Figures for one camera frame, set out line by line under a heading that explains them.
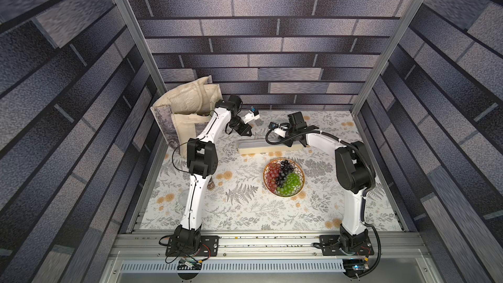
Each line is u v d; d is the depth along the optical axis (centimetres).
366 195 56
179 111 98
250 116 90
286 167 92
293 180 88
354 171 54
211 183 85
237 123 85
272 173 89
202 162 62
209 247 73
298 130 79
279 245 76
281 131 89
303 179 88
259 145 96
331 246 73
